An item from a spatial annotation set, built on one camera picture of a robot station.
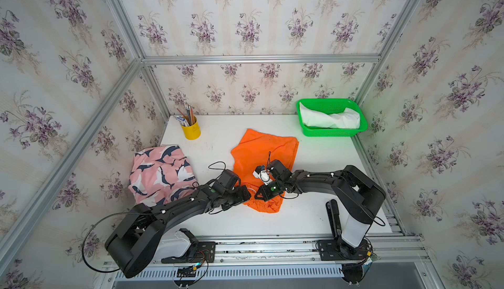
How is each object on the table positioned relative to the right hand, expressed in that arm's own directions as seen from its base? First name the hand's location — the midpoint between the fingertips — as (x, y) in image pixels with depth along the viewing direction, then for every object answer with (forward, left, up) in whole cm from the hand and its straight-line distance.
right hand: (258, 198), depth 87 cm
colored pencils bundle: (+38, +38, +11) cm, 55 cm away
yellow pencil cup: (+33, +35, +7) cm, 49 cm away
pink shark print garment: (+9, +46, +4) cm, 47 cm away
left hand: (-2, +5, +2) cm, 5 cm away
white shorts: (+44, -50, +7) cm, 67 cm away
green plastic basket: (+56, -44, +4) cm, 72 cm away
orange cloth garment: (+26, +2, +1) cm, 26 cm away
